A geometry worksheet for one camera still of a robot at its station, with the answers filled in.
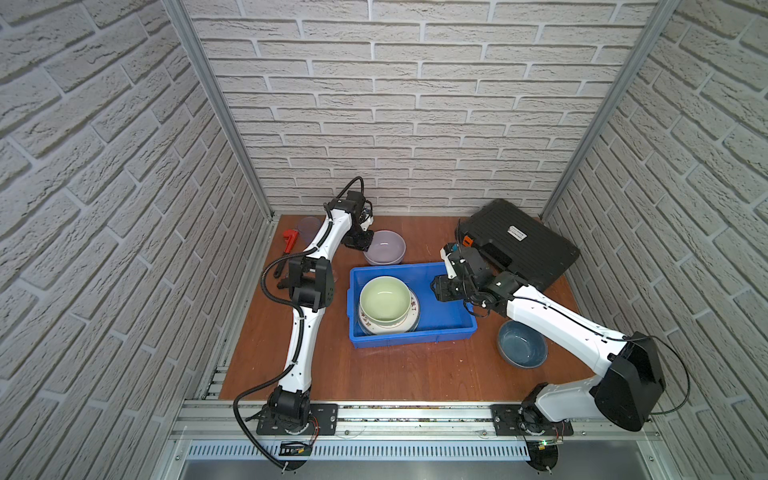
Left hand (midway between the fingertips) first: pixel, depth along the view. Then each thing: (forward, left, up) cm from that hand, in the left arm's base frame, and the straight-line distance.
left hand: (367, 243), depth 102 cm
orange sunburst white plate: (-28, -13, -3) cm, 31 cm away
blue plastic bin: (-26, -23, -9) cm, 36 cm away
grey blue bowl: (-36, -46, -5) cm, 59 cm away
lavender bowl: (+1, -7, -4) cm, 8 cm away
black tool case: (-6, -58, +1) cm, 58 cm away
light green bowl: (-22, -6, -1) cm, 23 cm away
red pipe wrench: (+8, +29, -5) cm, 30 cm away
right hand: (-23, -21, +10) cm, 32 cm away
